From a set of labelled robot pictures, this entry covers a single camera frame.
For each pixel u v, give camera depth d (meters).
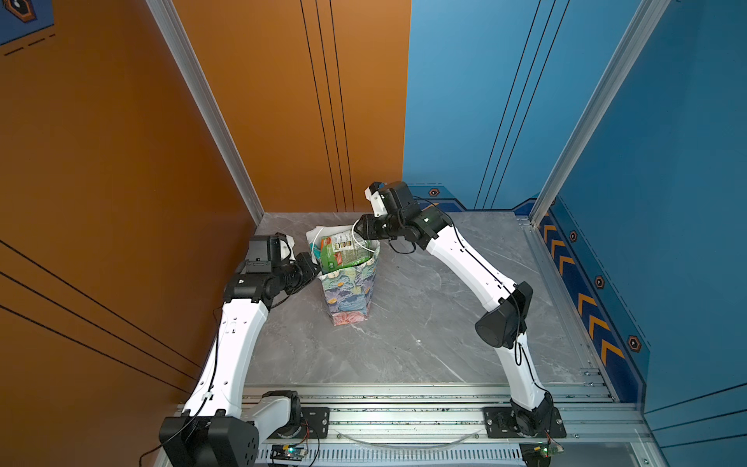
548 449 0.70
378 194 0.63
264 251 0.56
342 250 0.81
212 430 0.37
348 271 0.75
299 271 0.65
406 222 0.61
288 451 0.71
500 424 0.72
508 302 0.52
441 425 0.75
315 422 0.73
